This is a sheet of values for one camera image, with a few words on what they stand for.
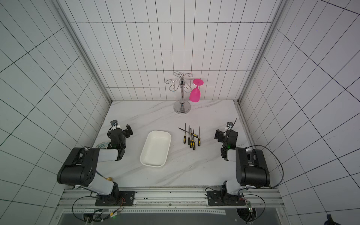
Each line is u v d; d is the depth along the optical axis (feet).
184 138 3.13
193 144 3.02
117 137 2.33
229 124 2.67
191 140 3.11
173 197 2.44
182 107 3.75
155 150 2.98
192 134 3.20
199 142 3.07
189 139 3.12
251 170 1.47
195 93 3.28
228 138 2.37
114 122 2.60
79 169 1.47
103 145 2.95
